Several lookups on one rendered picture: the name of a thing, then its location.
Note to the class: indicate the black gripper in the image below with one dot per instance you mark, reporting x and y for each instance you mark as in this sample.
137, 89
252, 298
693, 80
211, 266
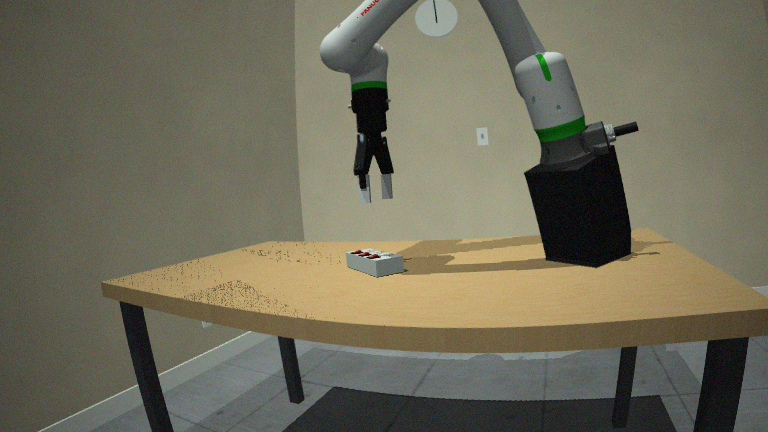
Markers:
372, 123

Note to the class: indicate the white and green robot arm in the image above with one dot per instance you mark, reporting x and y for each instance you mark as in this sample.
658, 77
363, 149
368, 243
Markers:
544, 79

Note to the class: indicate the white power strip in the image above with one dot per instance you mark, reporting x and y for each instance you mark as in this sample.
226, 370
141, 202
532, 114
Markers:
376, 265

